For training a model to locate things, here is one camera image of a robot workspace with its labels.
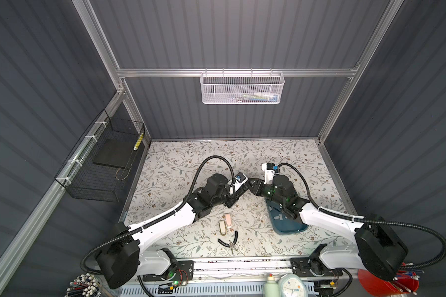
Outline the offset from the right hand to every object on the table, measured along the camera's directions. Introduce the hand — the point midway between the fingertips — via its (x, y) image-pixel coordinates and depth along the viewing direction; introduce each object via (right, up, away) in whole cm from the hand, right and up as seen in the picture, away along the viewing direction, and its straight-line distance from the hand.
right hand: (248, 182), depth 81 cm
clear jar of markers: (-52, -28, -25) cm, 64 cm away
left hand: (-4, -2, -2) cm, 5 cm away
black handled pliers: (-8, -28, 0) cm, 29 cm away
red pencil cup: (+50, -31, -20) cm, 62 cm away
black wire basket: (-60, +7, -8) cm, 61 cm away
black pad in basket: (-55, +13, -4) cm, 57 cm away
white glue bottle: (+6, -35, -17) cm, 39 cm away
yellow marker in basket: (-49, +18, +1) cm, 52 cm away
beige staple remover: (-11, -20, +2) cm, 23 cm away
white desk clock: (+15, -37, -12) cm, 42 cm away
